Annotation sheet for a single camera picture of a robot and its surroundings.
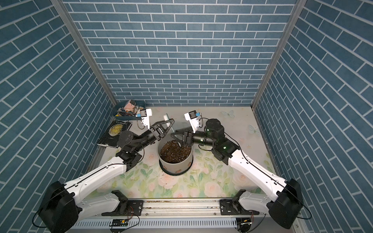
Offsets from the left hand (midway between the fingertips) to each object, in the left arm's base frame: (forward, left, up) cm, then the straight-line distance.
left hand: (177, 124), depth 62 cm
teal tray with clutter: (+39, +43, -33) cm, 67 cm away
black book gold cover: (+17, +50, -37) cm, 64 cm away
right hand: (-2, +1, -5) cm, 5 cm away
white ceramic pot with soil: (-2, +3, -28) cm, 28 cm away
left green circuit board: (-31, +29, -41) cm, 59 cm away
